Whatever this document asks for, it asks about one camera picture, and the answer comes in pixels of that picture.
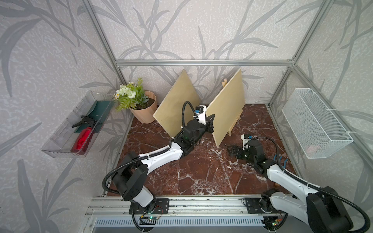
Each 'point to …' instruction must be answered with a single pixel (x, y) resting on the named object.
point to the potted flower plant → (142, 104)
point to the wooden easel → (229, 131)
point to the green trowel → (96, 117)
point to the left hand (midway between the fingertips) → (215, 115)
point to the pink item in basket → (313, 149)
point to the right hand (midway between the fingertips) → (231, 147)
